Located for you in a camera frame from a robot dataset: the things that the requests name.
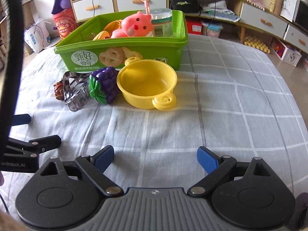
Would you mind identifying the orange plastic toy mold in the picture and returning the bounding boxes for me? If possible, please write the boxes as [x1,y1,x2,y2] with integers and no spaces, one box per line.
[93,20,122,40]

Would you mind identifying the red round bag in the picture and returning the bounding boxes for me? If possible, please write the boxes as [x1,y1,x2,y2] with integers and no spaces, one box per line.
[53,8,77,40]

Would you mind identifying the grey checked cloth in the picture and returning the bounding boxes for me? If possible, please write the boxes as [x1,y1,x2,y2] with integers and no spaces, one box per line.
[0,33,308,231]

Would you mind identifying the grey hair claw clip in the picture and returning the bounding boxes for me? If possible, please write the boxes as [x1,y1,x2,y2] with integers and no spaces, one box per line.
[63,71,90,112]

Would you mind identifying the yellow toy pot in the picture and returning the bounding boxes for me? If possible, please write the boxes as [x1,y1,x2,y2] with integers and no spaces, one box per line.
[116,57,177,111]

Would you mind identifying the black cable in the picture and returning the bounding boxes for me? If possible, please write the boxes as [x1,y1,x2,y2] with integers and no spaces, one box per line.
[0,0,25,159]

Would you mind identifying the wooden tv cabinet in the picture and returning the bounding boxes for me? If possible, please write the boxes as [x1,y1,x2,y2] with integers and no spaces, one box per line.
[70,0,307,52]

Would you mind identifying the red shoe box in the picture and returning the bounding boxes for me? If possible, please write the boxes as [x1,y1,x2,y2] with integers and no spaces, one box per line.
[185,17,203,35]

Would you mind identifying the purple toy grapes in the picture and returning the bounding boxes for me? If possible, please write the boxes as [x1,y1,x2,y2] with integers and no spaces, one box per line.
[88,67,120,105]

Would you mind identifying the black handbag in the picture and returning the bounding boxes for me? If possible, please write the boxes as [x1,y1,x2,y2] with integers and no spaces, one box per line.
[170,0,200,13]

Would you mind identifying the pink rubber pig toy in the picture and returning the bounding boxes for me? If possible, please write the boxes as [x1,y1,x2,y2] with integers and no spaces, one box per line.
[111,0,155,39]

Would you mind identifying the white paper shopping bag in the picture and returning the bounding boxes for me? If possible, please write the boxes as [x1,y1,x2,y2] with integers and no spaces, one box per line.
[24,18,51,54]

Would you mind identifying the green plastic storage bin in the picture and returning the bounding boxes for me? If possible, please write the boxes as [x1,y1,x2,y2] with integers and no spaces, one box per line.
[54,10,188,72]

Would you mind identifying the white pink toy box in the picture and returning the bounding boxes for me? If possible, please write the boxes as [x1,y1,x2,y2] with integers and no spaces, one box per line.
[270,37,302,67]

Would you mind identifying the yellow egg tray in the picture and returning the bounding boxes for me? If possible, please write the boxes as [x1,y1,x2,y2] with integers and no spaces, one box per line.
[244,34,270,54]

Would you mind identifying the brown small figurine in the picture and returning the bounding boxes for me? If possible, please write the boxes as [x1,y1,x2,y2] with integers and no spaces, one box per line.
[54,81,64,101]

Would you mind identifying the clear cotton swab jar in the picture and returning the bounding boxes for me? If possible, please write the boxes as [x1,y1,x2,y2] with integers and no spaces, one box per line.
[150,8,173,37]

